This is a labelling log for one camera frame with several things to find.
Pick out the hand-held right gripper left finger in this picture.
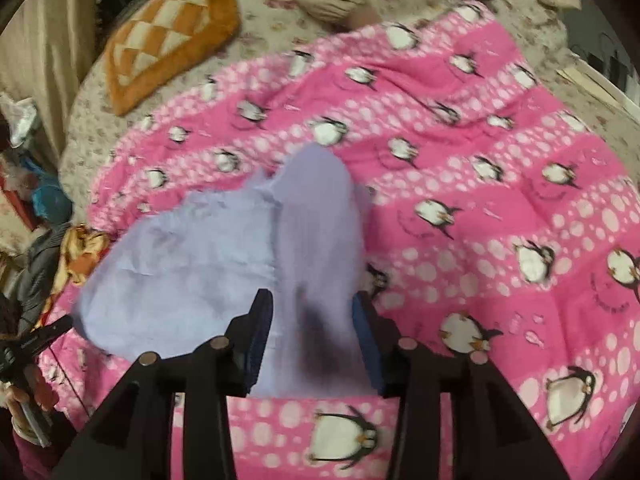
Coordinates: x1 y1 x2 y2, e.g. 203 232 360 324
52 288 275 480

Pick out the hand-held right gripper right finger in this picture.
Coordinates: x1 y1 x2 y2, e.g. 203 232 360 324
351 292 571 480

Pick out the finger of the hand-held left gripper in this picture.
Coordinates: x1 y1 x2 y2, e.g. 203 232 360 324
27 314 75 352

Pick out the lilac sweatshirt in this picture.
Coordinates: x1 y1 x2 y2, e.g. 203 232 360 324
70 141 373 400

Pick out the person's left forearm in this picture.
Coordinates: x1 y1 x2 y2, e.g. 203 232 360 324
12 425 81 480

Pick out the person's left hand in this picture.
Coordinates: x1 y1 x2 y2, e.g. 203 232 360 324
6 364 58 433

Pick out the grey striped garment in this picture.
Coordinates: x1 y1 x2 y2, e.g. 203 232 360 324
12 222 73 323

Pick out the yellow orange printed cloth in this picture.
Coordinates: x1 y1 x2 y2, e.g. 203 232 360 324
57 224 113 287

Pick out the blue knitted item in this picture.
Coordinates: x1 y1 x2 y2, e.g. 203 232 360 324
29 184 73 223

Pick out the red box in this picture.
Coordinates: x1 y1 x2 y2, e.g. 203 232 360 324
0 157 41 228

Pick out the pink penguin print blanket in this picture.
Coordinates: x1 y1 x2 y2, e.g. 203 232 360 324
37 0 640 480

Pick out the clear plastic bag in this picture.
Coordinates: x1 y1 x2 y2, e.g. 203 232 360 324
0 97 38 148

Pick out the beige curtain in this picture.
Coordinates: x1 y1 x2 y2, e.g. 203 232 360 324
0 0 98 161

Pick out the orange checkered cushion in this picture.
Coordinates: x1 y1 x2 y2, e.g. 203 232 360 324
102 0 242 117

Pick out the floral bed sheet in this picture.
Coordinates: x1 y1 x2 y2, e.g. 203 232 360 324
59 0 640 221

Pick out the white furniture edge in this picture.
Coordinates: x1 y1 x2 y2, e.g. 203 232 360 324
554 32 640 113

